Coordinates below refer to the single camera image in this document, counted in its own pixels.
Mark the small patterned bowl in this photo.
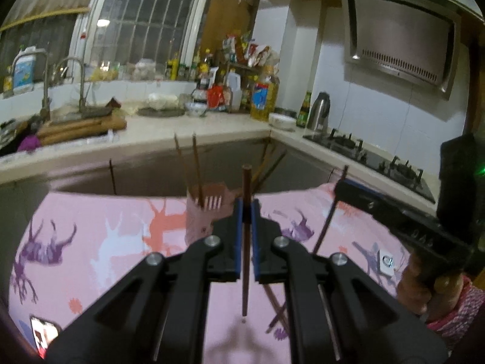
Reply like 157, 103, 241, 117
184, 102, 209, 118

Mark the stainless steel kettle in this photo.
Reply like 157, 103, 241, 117
306, 91, 331, 132

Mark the small white tag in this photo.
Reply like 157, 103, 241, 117
378, 249, 398, 277

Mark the white plastic jug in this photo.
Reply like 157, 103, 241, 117
226, 73, 243, 111

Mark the barred window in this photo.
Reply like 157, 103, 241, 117
73, 0, 217, 81

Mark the rack of snack packets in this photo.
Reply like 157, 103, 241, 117
221, 33, 282, 69

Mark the large cooking oil bottle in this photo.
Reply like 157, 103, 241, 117
249, 66, 280, 123

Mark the pink deer print tablecloth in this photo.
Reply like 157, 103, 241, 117
8, 184, 451, 364

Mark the hanging wooden board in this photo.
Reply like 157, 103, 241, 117
199, 0, 255, 66

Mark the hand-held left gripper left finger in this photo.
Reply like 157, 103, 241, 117
45, 197, 245, 364

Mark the person's right forearm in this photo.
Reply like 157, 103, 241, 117
424, 275, 485, 353

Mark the clear bag of eggs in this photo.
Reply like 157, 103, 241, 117
134, 58, 156, 80

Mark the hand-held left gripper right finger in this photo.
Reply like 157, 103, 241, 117
250, 198, 450, 364

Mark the purple cloth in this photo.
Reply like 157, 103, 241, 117
17, 134, 42, 153

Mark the pink perforated utensil holder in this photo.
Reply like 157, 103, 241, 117
185, 183, 238, 245

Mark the steel range hood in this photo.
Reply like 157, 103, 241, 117
248, 0, 479, 101

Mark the wok with lid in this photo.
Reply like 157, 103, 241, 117
0, 119, 35, 148

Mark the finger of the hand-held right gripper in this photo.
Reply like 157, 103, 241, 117
335, 180, 407, 233

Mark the dark green sauce bottle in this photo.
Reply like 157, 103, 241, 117
297, 90, 312, 129

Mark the tall square steel faucet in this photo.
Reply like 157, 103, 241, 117
22, 47, 52, 121

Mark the person's right hand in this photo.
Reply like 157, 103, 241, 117
396, 253, 466, 316

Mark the wooden cutting board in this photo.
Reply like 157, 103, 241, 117
36, 115, 128, 147

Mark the black gas stove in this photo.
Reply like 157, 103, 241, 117
302, 128, 437, 204

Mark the white bowl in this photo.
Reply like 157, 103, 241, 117
268, 113, 297, 130

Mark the red packet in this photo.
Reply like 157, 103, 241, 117
207, 85, 232, 112

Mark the white plastic bag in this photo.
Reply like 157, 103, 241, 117
147, 93, 179, 111

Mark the curved steel faucet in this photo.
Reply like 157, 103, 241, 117
53, 56, 89, 117

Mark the smartphone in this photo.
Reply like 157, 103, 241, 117
29, 315, 63, 361

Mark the white blue label detergent jug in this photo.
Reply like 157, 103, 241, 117
12, 47, 38, 96

